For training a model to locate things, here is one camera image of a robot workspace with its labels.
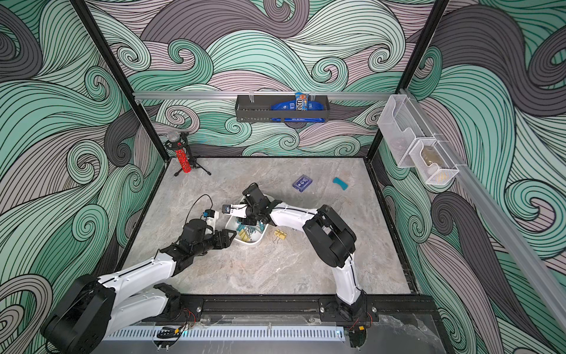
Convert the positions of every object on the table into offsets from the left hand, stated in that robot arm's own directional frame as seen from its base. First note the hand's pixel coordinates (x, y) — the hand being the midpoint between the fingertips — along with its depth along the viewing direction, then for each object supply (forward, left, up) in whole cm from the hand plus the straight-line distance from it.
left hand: (231, 231), depth 86 cm
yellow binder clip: (+1, -20, -4) cm, 20 cm away
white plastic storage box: (+1, -4, -5) cm, 6 cm away
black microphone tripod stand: (+39, +26, +1) cm, 47 cm away
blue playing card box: (+28, -31, -4) cm, 42 cm away
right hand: (+10, -3, 0) cm, 11 cm away
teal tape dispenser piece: (+28, -50, -4) cm, 58 cm away
